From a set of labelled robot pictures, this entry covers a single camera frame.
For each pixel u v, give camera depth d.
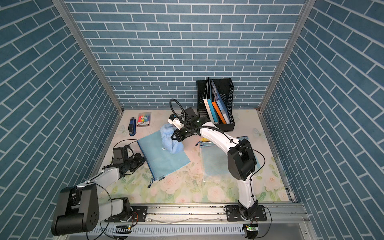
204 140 1.02
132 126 1.06
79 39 0.80
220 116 0.97
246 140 0.53
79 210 0.41
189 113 0.69
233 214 0.73
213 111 0.94
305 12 0.72
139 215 0.73
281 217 0.76
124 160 0.71
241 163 0.50
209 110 0.93
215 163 0.94
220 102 0.89
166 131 0.81
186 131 0.74
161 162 0.92
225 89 1.05
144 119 1.12
